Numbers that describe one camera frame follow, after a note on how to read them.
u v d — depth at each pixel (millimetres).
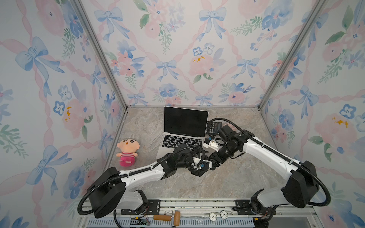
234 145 579
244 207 732
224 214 717
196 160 667
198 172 701
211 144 718
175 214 708
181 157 609
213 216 717
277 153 477
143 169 506
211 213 729
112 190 414
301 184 413
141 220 711
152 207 744
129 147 884
